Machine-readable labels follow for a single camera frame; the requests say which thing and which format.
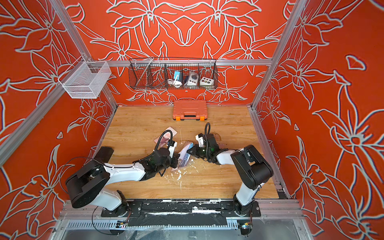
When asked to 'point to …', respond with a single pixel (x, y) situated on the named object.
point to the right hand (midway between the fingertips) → (184, 152)
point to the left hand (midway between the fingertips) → (180, 154)
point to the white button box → (206, 81)
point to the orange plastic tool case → (190, 110)
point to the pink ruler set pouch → (183, 157)
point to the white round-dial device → (193, 79)
